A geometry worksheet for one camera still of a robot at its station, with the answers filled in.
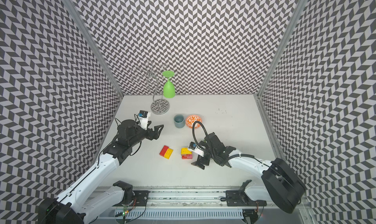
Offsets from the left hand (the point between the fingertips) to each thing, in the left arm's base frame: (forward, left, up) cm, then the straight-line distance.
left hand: (156, 125), depth 79 cm
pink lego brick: (-11, -18, -16) cm, 27 cm away
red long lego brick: (-7, -2, -18) cm, 19 cm away
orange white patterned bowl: (+16, -19, -16) cm, 29 cm away
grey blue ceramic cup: (+13, -10, -16) cm, 23 cm away
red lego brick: (-11, -15, -16) cm, 25 cm away
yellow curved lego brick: (-11, -16, -10) cm, 22 cm away
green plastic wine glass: (+23, -5, +3) cm, 24 cm away
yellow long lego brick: (-9, -5, -18) cm, 20 cm away
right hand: (-11, -22, -15) cm, 29 cm away
